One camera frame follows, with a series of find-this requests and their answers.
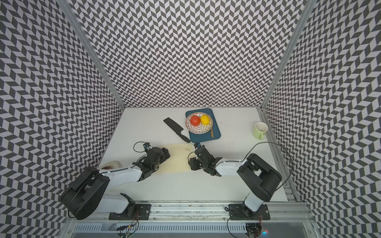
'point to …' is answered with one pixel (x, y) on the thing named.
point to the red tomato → (195, 120)
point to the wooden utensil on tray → (212, 133)
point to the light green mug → (260, 129)
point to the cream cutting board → (178, 161)
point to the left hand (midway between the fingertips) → (164, 154)
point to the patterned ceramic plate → (201, 129)
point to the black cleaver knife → (176, 128)
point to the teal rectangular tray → (196, 138)
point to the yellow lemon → (205, 119)
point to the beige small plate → (113, 164)
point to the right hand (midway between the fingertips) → (192, 164)
